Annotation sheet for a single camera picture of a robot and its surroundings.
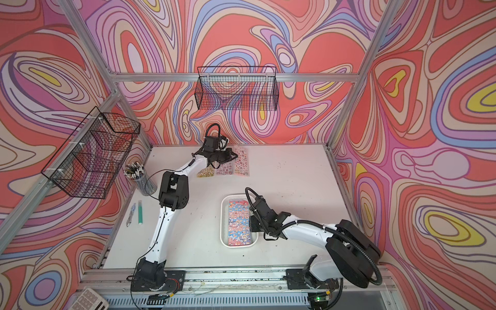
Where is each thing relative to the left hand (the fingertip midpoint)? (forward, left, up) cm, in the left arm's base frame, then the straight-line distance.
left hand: (239, 155), depth 108 cm
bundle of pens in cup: (-19, +48, +10) cm, 52 cm away
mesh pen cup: (-21, +46, 0) cm, 50 cm away
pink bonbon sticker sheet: (-3, -1, -3) cm, 4 cm away
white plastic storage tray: (-38, +6, -3) cm, 39 cm away
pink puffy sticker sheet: (-5, +8, -6) cm, 11 cm away
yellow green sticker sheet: (-8, +17, -5) cm, 20 cm away
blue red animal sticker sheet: (-38, -1, -3) cm, 38 cm away
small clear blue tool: (-36, +51, -6) cm, 62 cm away
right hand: (-40, -8, -5) cm, 41 cm away
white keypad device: (-66, +52, -5) cm, 84 cm away
